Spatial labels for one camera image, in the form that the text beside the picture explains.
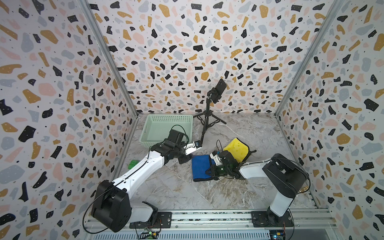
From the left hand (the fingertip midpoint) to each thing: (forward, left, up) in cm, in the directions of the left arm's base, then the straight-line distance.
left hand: (192, 151), depth 83 cm
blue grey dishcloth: (-3, -6, -15) cm, 16 cm away
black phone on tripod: (+30, -14, +17) cm, 37 cm away
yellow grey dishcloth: (+9, -30, -14) cm, 35 cm away
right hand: (-7, -8, -14) cm, 17 cm away
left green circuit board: (-36, +21, -16) cm, 45 cm away
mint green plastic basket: (+30, +28, -15) cm, 44 cm away
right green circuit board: (-37, -41, -16) cm, 57 cm away
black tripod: (+30, -10, -5) cm, 32 cm away
